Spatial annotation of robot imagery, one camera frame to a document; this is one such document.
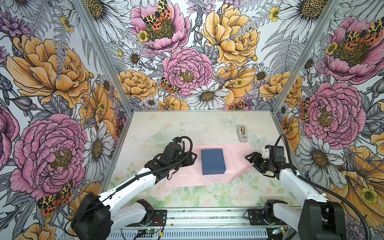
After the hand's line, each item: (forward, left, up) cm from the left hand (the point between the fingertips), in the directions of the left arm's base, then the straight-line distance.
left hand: (191, 160), depth 81 cm
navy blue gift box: (+2, -12, -6) cm, 14 cm away
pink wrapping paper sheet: (+9, -29, -14) cm, 33 cm away
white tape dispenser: (+26, -34, -9) cm, 44 cm away
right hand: (+1, -32, -6) cm, 33 cm away
